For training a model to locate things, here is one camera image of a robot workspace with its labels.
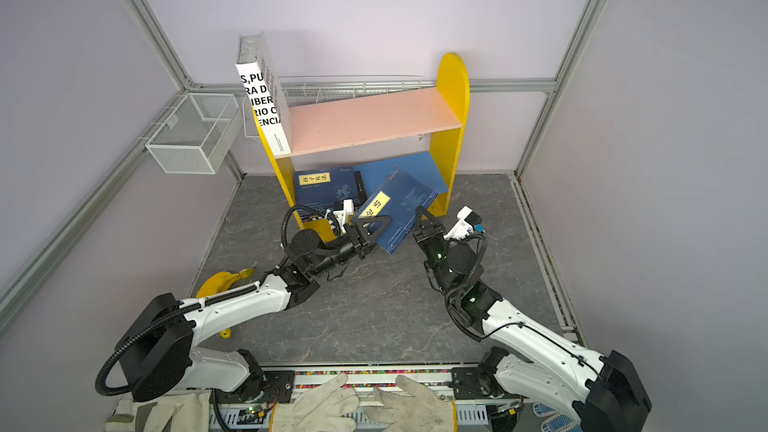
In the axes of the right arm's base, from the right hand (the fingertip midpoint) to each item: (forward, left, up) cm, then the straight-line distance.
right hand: (416, 211), depth 68 cm
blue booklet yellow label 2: (+4, +4, -1) cm, 6 cm away
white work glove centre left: (-35, +23, -32) cm, 52 cm away
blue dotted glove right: (-37, -33, -33) cm, 59 cm away
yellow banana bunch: (-4, +57, -28) cm, 64 cm away
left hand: (-4, +5, -2) cm, 7 cm away
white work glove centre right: (-35, -1, -33) cm, 48 cm away
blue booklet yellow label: (+19, +27, -12) cm, 35 cm away
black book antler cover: (+19, +27, -12) cm, 35 cm away
